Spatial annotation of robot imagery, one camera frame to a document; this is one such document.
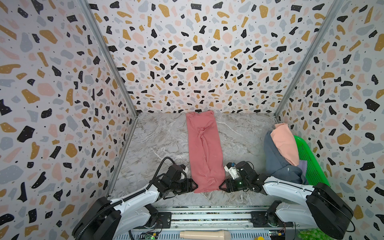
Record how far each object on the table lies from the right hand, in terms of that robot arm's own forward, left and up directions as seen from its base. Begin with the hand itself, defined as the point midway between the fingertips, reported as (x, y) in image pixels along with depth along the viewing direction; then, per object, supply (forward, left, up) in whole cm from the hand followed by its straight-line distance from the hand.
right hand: (220, 185), depth 82 cm
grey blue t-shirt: (+8, -31, +7) cm, 33 cm away
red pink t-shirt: (+18, +8, -2) cm, 20 cm away
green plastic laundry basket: (+7, -54, +1) cm, 54 cm away
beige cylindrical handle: (-22, +9, +1) cm, 24 cm away
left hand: (-1, +14, +2) cm, 14 cm away
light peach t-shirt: (+25, -40, +9) cm, 48 cm away
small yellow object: (-23, -15, +3) cm, 28 cm away
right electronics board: (-21, -26, -5) cm, 34 cm away
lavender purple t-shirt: (+13, -51, -1) cm, 52 cm away
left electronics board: (-23, +35, -3) cm, 42 cm away
